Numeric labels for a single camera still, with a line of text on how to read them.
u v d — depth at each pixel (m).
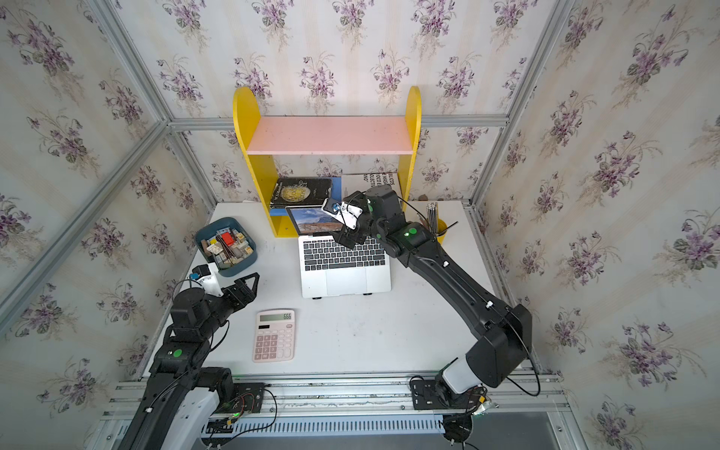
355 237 0.65
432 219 0.98
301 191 1.02
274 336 0.82
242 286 0.67
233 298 0.66
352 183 1.08
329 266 0.91
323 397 0.75
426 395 0.73
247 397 0.73
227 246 1.03
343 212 0.60
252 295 0.69
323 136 0.84
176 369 0.51
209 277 0.66
